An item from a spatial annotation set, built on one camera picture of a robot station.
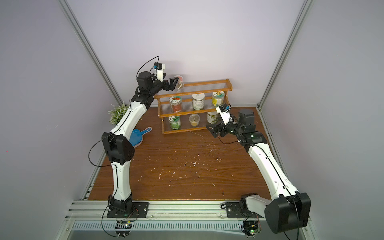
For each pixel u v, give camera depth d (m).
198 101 0.92
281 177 0.42
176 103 0.90
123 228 0.72
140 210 0.73
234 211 0.72
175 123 1.00
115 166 0.58
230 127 0.63
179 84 0.87
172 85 0.78
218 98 0.95
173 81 0.78
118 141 0.54
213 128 0.64
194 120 1.03
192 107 1.00
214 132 0.66
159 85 0.75
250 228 0.69
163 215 0.73
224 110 0.63
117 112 0.93
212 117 1.02
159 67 0.71
